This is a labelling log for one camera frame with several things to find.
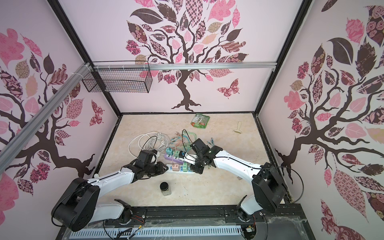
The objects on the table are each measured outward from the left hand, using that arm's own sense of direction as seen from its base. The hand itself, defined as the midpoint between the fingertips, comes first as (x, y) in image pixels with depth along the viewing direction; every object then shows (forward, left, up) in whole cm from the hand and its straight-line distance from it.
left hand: (167, 170), depth 88 cm
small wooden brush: (+32, -50, -1) cm, 59 cm away
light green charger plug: (+9, -6, +5) cm, 12 cm away
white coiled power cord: (+22, +12, -1) cm, 25 cm away
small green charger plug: (0, -11, +6) cm, 13 cm away
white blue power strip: (0, -9, +1) cm, 9 cm away
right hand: (+2, -16, +7) cm, 17 cm away
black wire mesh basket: (+50, +33, +32) cm, 68 cm away
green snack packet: (+41, -21, 0) cm, 46 cm away
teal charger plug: (+10, -1, +6) cm, 12 cm away
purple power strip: (+8, -3, 0) cm, 8 cm away
